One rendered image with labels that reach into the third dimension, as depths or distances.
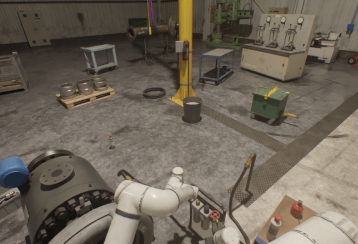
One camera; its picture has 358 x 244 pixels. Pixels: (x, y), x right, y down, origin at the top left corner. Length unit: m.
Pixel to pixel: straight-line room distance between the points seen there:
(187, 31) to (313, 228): 3.91
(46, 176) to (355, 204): 3.05
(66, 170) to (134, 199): 0.80
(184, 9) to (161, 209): 3.74
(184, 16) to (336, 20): 8.06
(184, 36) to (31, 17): 13.17
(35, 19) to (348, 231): 16.35
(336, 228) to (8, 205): 2.83
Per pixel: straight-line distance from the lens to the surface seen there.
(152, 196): 0.90
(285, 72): 6.34
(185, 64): 4.30
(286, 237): 0.59
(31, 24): 16.33
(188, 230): 2.19
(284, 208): 1.94
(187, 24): 4.19
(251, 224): 2.33
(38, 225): 1.54
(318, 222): 0.64
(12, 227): 2.83
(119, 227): 0.95
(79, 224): 1.19
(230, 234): 1.10
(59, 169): 1.66
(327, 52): 9.72
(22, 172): 1.69
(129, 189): 0.95
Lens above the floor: 1.90
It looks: 30 degrees down
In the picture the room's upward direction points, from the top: 1 degrees counter-clockwise
